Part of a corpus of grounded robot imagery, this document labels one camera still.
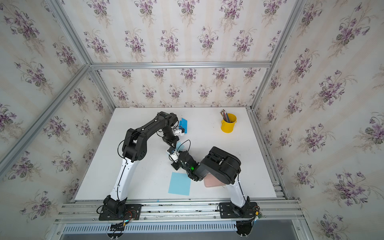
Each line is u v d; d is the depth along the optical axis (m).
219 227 0.70
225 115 0.96
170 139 0.89
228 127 1.01
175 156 0.80
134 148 0.63
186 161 0.70
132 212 0.73
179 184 0.83
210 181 0.82
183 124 1.08
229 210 0.73
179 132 0.96
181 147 0.98
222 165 0.52
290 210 0.77
